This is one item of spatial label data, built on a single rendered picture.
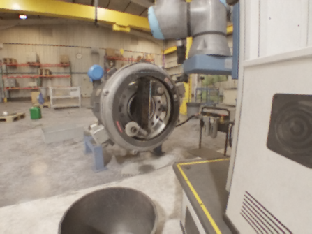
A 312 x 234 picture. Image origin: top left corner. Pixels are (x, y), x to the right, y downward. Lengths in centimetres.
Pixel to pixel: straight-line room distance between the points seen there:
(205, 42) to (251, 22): 17
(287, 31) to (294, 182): 58
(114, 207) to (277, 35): 95
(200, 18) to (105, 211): 89
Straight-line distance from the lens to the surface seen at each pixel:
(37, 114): 506
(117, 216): 76
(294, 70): 37
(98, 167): 156
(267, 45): 69
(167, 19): 72
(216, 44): 66
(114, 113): 108
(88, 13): 1286
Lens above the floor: 76
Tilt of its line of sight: 10 degrees down
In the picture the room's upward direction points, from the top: straight up
